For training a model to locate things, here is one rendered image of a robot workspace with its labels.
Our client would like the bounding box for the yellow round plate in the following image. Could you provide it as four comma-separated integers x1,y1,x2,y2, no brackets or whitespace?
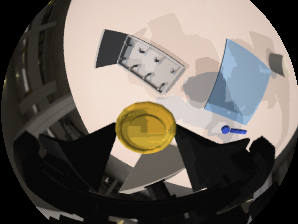
116,101,177,153

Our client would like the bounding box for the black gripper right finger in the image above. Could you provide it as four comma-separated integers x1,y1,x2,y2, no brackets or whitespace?
174,124,250,192

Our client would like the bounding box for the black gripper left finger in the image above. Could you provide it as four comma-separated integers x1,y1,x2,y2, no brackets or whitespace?
39,123,117,193

